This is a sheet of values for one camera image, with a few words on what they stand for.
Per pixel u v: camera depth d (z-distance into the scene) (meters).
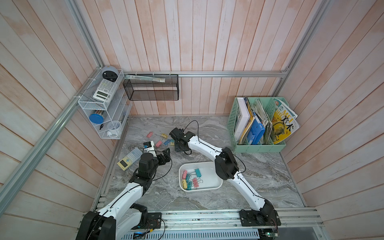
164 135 1.07
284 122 0.92
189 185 0.83
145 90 1.07
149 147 0.73
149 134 1.07
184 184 0.83
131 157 0.95
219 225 0.73
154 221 0.73
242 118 0.86
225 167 0.63
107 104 0.74
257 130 0.86
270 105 0.95
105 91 0.77
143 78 0.91
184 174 0.87
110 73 0.80
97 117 0.76
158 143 1.04
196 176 0.88
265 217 0.64
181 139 0.75
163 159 0.76
